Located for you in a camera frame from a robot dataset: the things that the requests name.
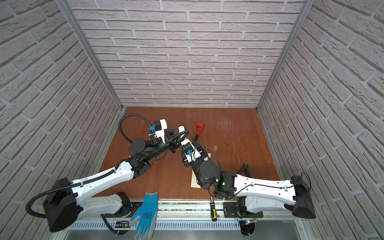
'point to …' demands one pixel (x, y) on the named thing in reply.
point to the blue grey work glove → (144, 219)
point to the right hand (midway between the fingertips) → (189, 140)
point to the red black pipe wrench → (199, 126)
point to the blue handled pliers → (245, 168)
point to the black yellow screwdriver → (213, 210)
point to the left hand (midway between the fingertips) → (187, 130)
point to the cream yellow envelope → (194, 183)
